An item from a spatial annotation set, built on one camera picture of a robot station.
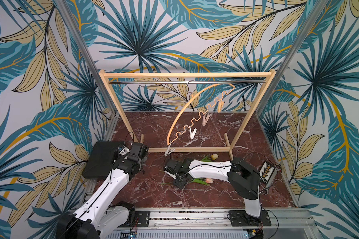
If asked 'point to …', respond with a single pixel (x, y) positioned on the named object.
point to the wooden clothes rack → (120, 73)
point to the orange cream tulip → (210, 158)
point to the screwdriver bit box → (266, 170)
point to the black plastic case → (100, 160)
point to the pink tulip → (202, 180)
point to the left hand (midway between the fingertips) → (140, 159)
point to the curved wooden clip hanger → (220, 101)
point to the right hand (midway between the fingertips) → (179, 180)
